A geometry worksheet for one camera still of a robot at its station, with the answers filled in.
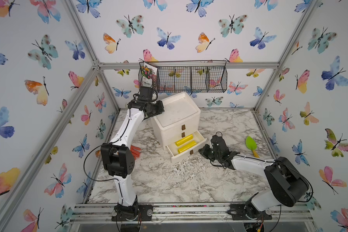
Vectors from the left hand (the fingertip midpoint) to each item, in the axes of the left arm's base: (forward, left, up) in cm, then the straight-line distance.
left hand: (164, 108), depth 87 cm
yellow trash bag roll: (-10, -12, -20) cm, 25 cm away
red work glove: (-15, +21, -25) cm, 35 cm away
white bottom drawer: (-10, -23, -19) cm, 32 cm away
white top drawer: (-12, -8, -3) cm, 15 cm away
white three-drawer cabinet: (+2, -7, -1) cm, 8 cm away
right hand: (-18, -20, -16) cm, 32 cm away
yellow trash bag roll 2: (-13, -13, -22) cm, 29 cm away
